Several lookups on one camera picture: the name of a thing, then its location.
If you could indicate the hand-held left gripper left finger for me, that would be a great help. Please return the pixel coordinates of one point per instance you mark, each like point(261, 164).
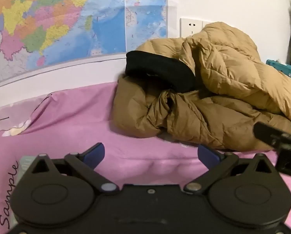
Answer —
point(94, 156)

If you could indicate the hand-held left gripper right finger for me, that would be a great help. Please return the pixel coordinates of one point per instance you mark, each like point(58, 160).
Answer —
point(208, 157)

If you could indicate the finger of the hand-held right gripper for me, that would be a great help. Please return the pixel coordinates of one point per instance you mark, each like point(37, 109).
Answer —
point(269, 132)

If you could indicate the tan puffer jacket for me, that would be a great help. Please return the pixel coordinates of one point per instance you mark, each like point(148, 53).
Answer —
point(233, 78)

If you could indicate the pink bedsheet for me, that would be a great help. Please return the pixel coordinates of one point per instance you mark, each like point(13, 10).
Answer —
point(87, 126)

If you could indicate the teal box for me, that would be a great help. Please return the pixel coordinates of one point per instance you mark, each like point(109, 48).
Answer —
point(285, 69)

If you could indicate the clear plastic sheet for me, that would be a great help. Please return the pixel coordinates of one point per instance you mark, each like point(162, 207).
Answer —
point(11, 114)

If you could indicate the white wall socket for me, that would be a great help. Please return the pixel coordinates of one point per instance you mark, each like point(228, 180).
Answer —
point(190, 26)

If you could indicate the colourful wall map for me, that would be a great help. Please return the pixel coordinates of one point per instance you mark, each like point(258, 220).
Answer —
point(62, 17)

